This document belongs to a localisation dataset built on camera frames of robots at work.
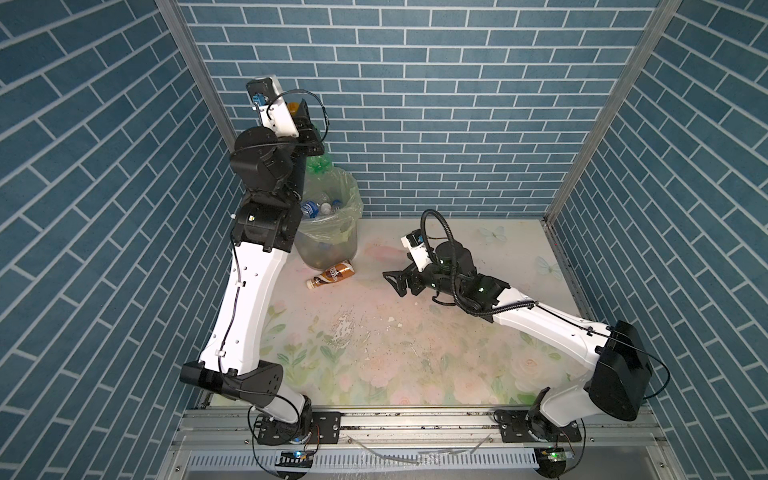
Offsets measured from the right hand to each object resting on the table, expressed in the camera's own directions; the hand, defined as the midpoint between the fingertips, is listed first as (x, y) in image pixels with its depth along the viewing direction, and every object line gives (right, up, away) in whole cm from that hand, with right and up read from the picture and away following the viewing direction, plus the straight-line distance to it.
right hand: (393, 261), depth 76 cm
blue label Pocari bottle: (-27, +16, +21) cm, 38 cm away
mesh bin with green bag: (-19, +7, +14) cm, 24 cm away
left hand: (-17, +30, -22) cm, 41 cm away
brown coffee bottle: (-18, -5, +23) cm, 30 cm away
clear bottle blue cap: (-20, +18, +28) cm, 39 cm away
